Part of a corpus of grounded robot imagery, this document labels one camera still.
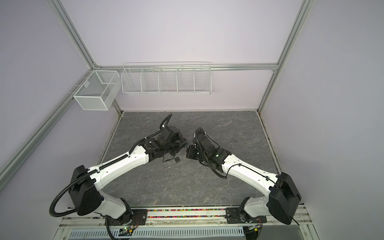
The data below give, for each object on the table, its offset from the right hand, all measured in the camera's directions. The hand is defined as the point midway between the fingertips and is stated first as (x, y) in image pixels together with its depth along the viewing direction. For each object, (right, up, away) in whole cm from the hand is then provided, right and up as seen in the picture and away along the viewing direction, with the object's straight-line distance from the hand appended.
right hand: (186, 151), depth 78 cm
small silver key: (-14, -12, +13) cm, 23 cm away
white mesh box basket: (-60, +37, +21) cm, 73 cm away
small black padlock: (-6, -7, +16) cm, 19 cm away
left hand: (+1, +4, +1) cm, 4 cm away
